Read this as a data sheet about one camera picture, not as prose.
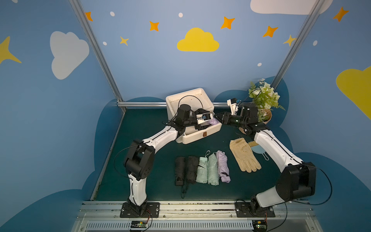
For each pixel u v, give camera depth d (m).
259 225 0.73
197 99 0.65
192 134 0.80
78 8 0.69
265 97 0.87
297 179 0.43
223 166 0.86
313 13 0.72
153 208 0.75
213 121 0.80
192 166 0.86
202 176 0.84
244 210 0.74
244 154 0.96
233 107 0.73
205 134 0.84
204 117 0.70
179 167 0.86
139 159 0.51
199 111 0.79
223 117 0.73
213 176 0.82
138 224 0.72
